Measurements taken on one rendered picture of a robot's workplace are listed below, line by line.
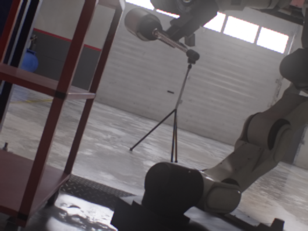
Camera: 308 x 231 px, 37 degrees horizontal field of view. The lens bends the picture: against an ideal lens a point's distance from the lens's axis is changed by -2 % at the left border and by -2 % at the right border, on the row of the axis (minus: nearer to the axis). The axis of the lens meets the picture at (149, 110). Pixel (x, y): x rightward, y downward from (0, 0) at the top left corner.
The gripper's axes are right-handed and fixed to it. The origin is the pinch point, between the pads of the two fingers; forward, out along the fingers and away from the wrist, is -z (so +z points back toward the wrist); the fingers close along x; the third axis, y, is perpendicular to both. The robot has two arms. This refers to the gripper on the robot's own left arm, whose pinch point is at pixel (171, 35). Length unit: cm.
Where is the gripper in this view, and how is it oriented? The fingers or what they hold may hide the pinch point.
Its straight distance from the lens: 168.1
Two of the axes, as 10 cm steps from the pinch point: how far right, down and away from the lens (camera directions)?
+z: 7.8, -6.2, 0.7
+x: 3.8, 3.8, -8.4
